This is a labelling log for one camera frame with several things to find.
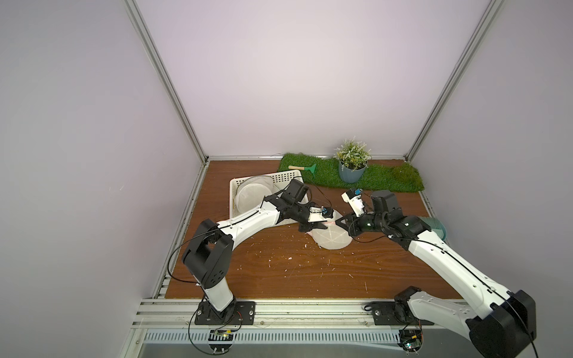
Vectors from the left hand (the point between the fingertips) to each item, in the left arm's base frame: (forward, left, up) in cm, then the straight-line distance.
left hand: (327, 222), depth 80 cm
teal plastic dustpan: (+6, -48, -13) cm, 50 cm away
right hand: (-1, -3, +5) cm, 6 cm away
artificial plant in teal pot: (+31, -14, +3) cm, 34 cm away
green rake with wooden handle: (+37, +4, -11) cm, 39 cm away
